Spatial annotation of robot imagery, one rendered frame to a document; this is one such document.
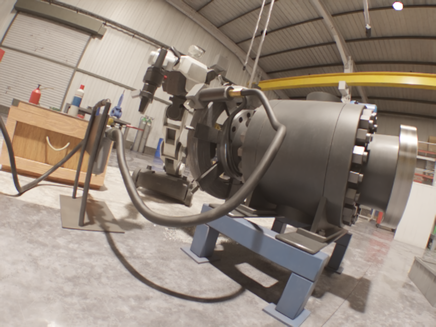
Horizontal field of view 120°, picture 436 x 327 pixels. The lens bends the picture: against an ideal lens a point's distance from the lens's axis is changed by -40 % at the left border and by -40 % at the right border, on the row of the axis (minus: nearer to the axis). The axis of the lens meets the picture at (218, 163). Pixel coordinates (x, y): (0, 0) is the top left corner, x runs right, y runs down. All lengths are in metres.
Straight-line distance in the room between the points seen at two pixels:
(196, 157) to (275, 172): 0.45
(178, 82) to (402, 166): 1.39
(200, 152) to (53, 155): 1.00
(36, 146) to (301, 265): 1.56
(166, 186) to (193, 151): 0.78
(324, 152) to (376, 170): 0.23
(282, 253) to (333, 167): 0.34
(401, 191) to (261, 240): 0.54
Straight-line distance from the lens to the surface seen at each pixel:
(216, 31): 12.36
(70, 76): 9.52
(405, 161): 0.83
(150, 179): 1.87
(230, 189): 1.33
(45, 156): 1.54
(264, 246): 0.73
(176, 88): 1.53
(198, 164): 1.13
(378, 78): 9.47
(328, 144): 0.79
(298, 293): 0.71
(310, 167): 0.80
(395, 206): 0.85
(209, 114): 1.14
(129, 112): 9.53
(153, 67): 0.94
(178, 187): 1.82
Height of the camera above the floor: 0.43
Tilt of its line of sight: level
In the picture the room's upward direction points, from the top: 16 degrees clockwise
